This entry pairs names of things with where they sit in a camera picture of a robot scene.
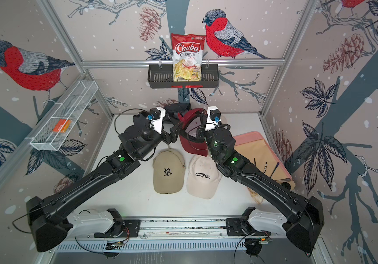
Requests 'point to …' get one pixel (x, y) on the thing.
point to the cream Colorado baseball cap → (204, 176)
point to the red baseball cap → (188, 136)
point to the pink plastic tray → (256, 135)
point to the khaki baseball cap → (168, 170)
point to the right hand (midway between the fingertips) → (202, 113)
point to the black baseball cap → (179, 107)
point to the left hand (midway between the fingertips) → (177, 116)
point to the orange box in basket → (62, 125)
